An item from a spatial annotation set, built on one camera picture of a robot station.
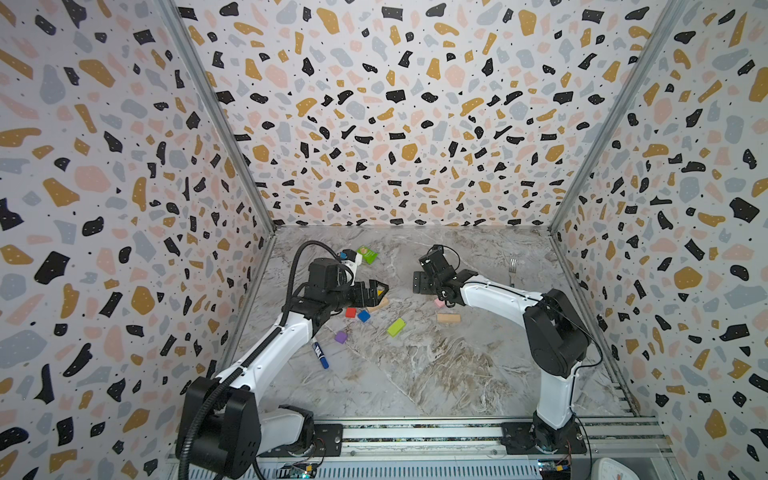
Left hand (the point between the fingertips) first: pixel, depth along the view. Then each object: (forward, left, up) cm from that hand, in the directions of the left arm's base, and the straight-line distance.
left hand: (376, 284), depth 81 cm
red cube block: (+1, +9, -18) cm, 21 cm away
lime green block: (-3, -5, -20) cm, 21 cm away
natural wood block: (+5, -1, -19) cm, 20 cm away
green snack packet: (+27, +6, -20) cm, 34 cm away
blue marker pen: (-12, +17, -19) cm, 28 cm away
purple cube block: (-6, +12, -20) cm, 24 cm away
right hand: (+10, -14, -10) cm, 19 cm away
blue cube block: (+1, +5, -20) cm, 21 cm away
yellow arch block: (-6, -1, +5) cm, 7 cm away
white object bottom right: (-41, -53, -16) cm, 69 cm away
